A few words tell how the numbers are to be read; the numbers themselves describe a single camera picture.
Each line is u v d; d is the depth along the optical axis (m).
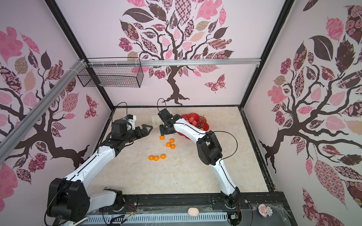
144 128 0.74
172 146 0.95
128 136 0.69
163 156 0.90
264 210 0.69
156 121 1.09
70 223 0.67
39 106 0.61
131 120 0.75
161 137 1.00
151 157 0.89
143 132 0.74
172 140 0.98
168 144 0.95
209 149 0.57
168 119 0.71
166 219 0.70
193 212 0.70
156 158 0.89
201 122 1.03
